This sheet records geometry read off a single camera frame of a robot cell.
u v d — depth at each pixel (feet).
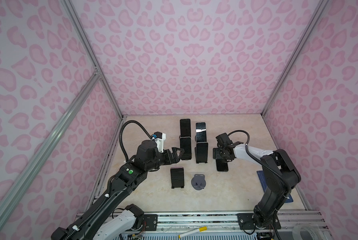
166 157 2.01
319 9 2.29
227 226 2.39
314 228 2.23
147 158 1.72
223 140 2.53
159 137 2.09
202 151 2.96
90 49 2.71
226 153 2.32
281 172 1.58
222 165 3.03
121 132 1.70
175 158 2.00
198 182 2.82
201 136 3.33
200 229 2.32
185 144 2.95
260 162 1.60
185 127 3.26
